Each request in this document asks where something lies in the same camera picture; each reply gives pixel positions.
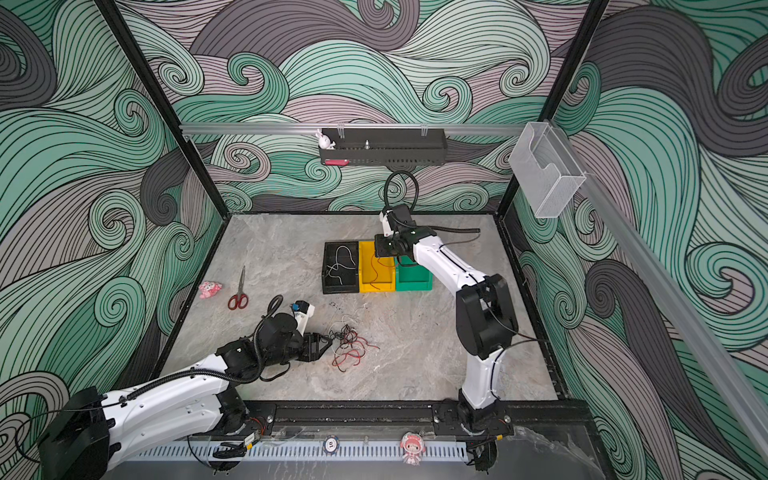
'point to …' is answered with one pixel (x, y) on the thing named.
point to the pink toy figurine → (208, 289)
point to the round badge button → (331, 443)
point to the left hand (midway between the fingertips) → (328, 340)
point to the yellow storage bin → (376, 274)
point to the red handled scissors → (239, 300)
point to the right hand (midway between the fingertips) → (379, 245)
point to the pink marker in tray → (336, 162)
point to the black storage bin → (340, 267)
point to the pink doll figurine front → (412, 444)
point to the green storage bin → (411, 277)
